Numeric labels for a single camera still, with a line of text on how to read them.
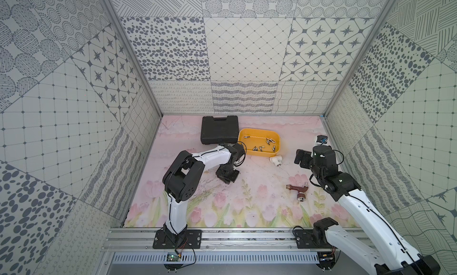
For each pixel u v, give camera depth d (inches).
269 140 42.2
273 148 40.9
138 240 29.9
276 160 37.6
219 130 42.1
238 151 32.1
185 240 28.6
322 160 22.0
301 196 33.0
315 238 26.4
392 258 15.5
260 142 42.3
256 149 40.9
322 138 26.0
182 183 20.0
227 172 31.2
